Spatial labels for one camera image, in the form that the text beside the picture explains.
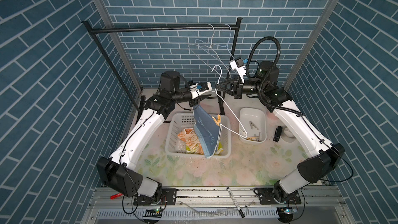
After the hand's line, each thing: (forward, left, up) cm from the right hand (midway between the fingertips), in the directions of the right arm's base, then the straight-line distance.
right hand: (219, 88), depth 61 cm
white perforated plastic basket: (-8, +23, -41) cm, 48 cm away
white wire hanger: (+23, -11, -42) cm, 49 cm away
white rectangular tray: (+11, -24, -42) cm, 50 cm away
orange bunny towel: (-3, +15, -37) cm, 40 cm away
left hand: (+5, +3, -5) cm, 8 cm away
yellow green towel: (-8, -3, -39) cm, 40 cm away
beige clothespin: (-9, 0, -9) cm, 13 cm away
